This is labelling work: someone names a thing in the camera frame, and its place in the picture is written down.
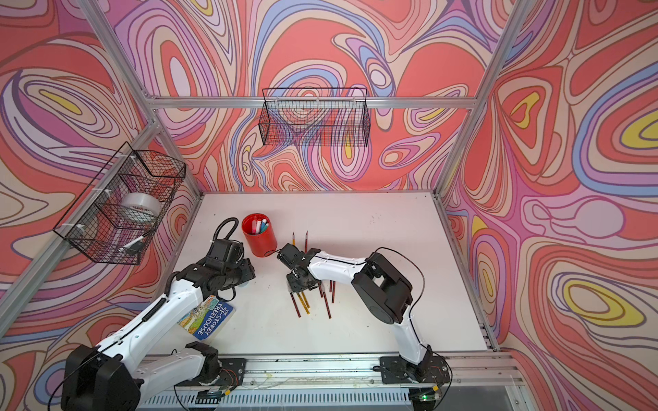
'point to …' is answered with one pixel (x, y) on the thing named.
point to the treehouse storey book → (206, 321)
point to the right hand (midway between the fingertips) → (302, 290)
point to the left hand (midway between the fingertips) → (252, 271)
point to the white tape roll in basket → (146, 202)
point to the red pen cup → (259, 231)
